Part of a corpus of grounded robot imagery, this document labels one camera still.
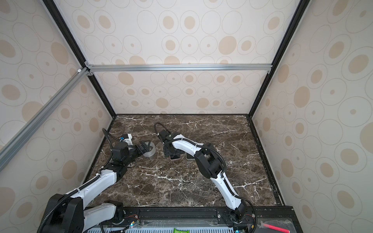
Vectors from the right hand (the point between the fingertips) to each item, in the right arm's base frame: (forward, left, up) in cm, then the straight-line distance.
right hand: (178, 151), depth 99 cm
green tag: (-44, -5, 0) cm, 44 cm away
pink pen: (-40, -46, -1) cm, 61 cm away
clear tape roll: (-5, +16, +6) cm, 18 cm away
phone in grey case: (-4, -8, +1) cm, 9 cm away
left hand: (-4, +15, +16) cm, 23 cm away
